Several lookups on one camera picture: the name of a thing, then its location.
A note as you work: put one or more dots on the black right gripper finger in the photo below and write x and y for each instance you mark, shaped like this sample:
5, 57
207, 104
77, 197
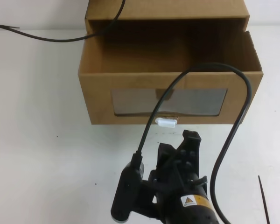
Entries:
187, 154

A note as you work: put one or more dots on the white drawer handle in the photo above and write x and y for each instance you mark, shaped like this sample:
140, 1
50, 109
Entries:
167, 123

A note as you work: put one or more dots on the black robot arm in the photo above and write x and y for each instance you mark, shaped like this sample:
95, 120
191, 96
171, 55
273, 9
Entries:
210, 219

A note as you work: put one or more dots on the cardboard drawer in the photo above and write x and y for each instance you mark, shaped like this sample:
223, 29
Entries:
124, 72

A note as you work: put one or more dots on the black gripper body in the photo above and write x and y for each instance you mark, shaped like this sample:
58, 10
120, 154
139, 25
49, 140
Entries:
172, 195

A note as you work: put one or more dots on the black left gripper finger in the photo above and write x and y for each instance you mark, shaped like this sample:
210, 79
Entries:
165, 157

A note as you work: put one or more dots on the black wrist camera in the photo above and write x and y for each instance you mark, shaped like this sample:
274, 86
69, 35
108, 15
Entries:
127, 192

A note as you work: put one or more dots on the black cable tie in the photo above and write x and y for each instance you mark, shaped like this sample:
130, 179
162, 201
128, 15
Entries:
264, 201

